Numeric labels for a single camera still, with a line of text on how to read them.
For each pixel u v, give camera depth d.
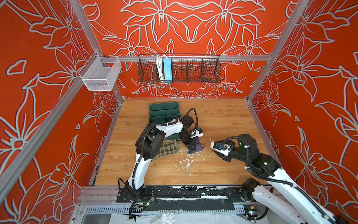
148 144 0.54
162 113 1.04
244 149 0.52
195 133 0.83
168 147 0.90
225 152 0.61
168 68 0.90
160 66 0.89
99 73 0.93
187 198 0.73
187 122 0.85
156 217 0.67
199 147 0.86
